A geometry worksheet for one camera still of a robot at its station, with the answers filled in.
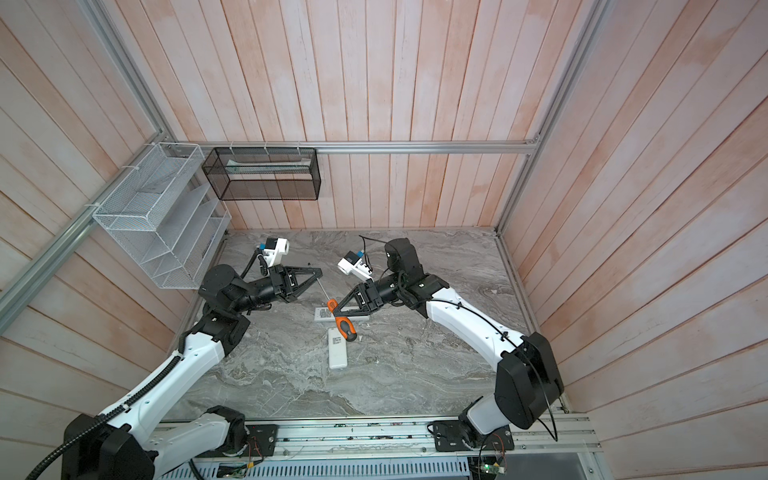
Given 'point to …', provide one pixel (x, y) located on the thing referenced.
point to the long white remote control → (323, 314)
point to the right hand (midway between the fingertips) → (340, 318)
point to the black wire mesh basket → (264, 173)
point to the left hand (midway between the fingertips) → (321, 281)
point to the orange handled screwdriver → (347, 328)
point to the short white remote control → (337, 349)
